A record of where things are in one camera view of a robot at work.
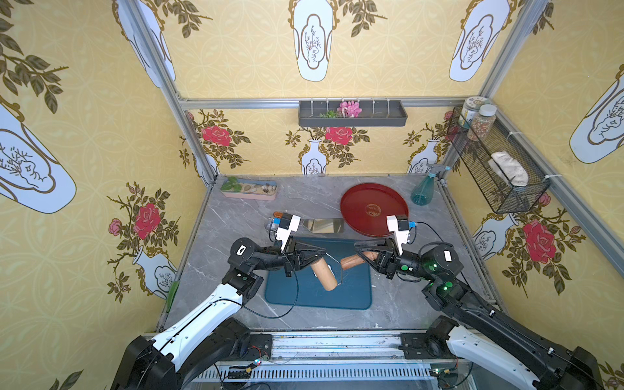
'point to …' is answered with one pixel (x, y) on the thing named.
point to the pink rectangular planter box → (233, 187)
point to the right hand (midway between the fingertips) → (357, 247)
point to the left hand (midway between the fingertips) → (321, 249)
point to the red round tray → (366, 208)
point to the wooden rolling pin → (324, 274)
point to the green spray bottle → (422, 194)
